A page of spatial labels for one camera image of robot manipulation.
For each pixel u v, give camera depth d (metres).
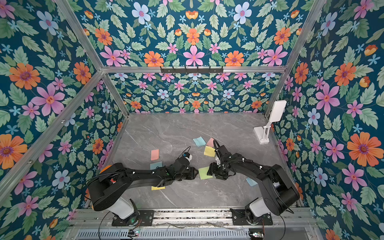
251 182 0.84
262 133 1.07
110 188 0.45
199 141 1.03
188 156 0.82
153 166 0.93
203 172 0.88
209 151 0.98
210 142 1.04
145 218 0.74
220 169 0.76
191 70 0.93
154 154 0.97
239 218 0.73
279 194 0.44
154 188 0.83
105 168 0.95
